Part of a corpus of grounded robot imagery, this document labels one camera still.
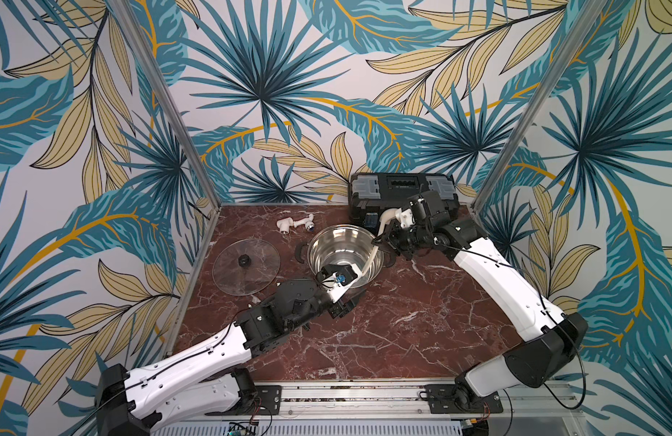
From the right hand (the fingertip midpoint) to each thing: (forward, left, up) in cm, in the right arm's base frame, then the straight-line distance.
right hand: (371, 241), depth 73 cm
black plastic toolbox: (+30, -4, -11) cm, 32 cm away
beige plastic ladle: (-6, +1, 0) cm, 6 cm away
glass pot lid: (+9, +42, -26) cm, 50 cm away
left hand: (-11, +6, -1) cm, 13 cm away
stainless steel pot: (+11, +7, -16) cm, 20 cm away
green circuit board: (-39, +36, -30) cm, 61 cm away
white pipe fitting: (+28, +30, -25) cm, 48 cm away
